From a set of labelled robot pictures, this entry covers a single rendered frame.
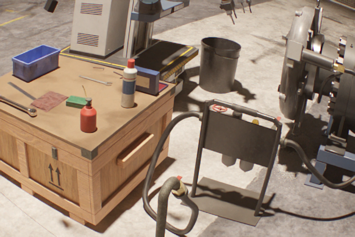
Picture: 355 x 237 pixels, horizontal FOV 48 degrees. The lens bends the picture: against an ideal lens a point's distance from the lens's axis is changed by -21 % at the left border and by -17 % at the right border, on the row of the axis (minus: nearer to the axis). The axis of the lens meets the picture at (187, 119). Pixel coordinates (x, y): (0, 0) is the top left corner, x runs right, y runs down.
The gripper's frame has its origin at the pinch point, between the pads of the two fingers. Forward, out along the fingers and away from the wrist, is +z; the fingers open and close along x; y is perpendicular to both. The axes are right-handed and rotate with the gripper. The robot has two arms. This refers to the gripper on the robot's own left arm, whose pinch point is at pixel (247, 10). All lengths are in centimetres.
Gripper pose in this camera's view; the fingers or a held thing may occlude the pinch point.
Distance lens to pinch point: 322.8
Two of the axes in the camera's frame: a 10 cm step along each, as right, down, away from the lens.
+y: 8.5, -0.8, -5.2
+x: 4.9, -2.4, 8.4
